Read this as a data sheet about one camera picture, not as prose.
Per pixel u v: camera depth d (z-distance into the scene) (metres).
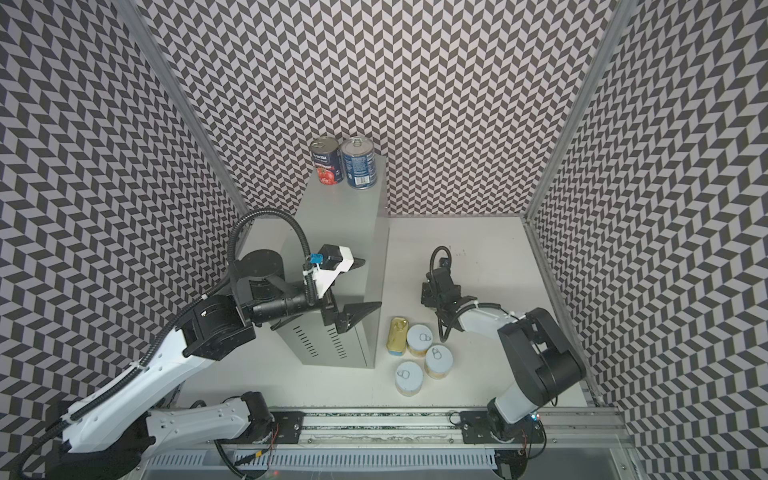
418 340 0.83
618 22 0.69
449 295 0.72
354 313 0.50
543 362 0.44
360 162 0.72
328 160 0.74
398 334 0.84
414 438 0.72
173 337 0.41
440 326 0.72
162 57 0.79
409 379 0.75
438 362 0.79
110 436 0.38
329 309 0.46
